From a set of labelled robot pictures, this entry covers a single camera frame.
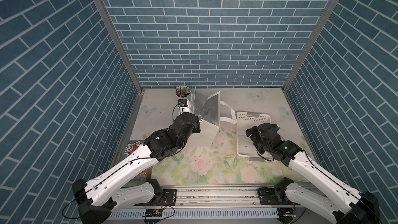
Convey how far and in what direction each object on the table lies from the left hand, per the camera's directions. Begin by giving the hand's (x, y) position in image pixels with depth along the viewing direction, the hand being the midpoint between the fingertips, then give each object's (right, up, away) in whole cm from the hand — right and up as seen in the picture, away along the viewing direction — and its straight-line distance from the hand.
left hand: (201, 117), depth 69 cm
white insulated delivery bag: (+5, +1, +27) cm, 28 cm away
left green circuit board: (-23, -46, +3) cm, 51 cm away
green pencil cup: (-13, +12, +33) cm, 37 cm away
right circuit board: (+39, -45, +1) cm, 60 cm away
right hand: (+25, -10, +11) cm, 29 cm away
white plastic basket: (+26, -20, +20) cm, 38 cm away
